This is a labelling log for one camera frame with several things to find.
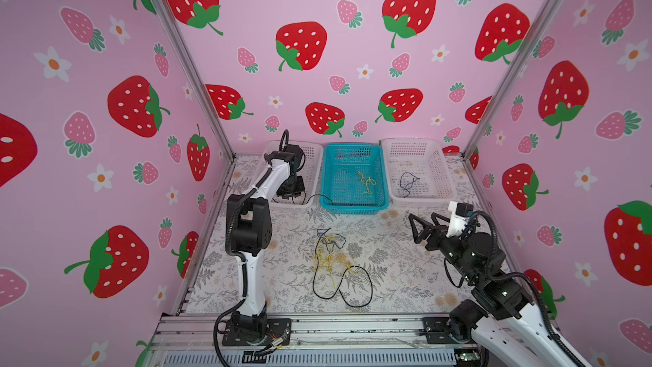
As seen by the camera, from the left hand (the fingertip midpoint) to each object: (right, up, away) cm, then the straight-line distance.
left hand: (295, 194), depth 98 cm
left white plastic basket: (+6, +18, +17) cm, 25 cm away
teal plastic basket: (+24, +6, +17) cm, 30 cm away
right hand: (+39, -4, -28) cm, 49 cm away
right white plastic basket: (+54, +9, +17) cm, 57 cm away
